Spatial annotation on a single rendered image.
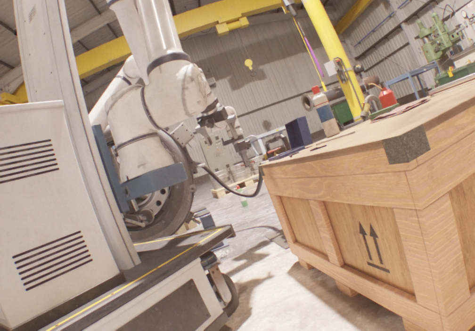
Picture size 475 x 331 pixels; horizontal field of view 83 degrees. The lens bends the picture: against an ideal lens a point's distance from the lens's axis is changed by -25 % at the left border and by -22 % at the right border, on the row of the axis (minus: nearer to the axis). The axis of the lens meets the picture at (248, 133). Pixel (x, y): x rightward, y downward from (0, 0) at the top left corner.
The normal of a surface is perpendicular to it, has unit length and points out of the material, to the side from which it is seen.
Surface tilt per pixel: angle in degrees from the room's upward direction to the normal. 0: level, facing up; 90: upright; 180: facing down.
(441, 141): 90
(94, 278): 90
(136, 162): 68
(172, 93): 93
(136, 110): 93
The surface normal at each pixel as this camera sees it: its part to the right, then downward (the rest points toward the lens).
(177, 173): 0.80, -0.34
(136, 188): -0.48, 0.13
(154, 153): 0.52, -0.63
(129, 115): -0.10, -0.01
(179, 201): 0.19, -0.14
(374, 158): -0.91, 0.33
